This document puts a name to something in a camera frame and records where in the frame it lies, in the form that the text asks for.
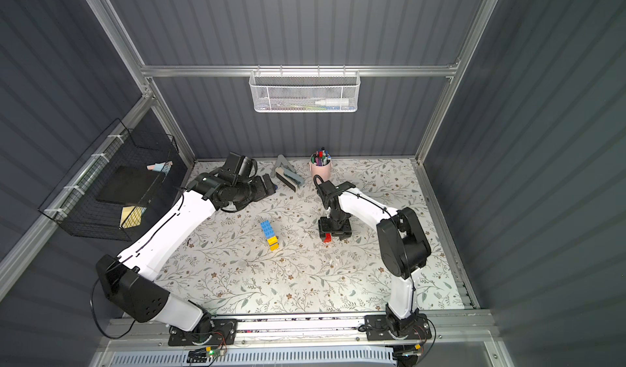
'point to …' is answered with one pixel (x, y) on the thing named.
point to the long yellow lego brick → (272, 240)
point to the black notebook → (131, 185)
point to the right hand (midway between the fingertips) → (329, 240)
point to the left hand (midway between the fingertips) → (269, 193)
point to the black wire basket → (73, 203)
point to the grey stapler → (285, 173)
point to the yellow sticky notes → (131, 216)
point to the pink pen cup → (324, 170)
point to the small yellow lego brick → (274, 247)
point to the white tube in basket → (333, 102)
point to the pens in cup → (320, 157)
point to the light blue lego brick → (266, 227)
